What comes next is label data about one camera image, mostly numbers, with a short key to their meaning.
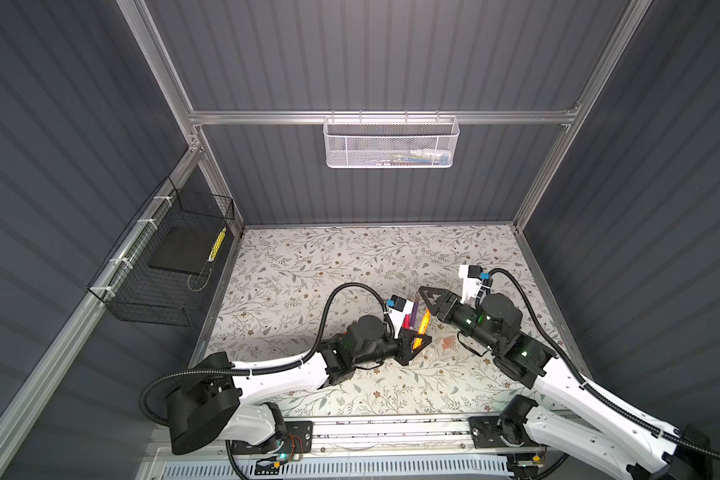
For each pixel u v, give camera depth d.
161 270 0.71
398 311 0.66
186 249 0.75
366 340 0.56
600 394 0.46
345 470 0.77
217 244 0.79
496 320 0.53
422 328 0.69
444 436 0.75
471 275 0.65
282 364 0.50
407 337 0.64
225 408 0.41
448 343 0.89
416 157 0.91
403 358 0.63
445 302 0.63
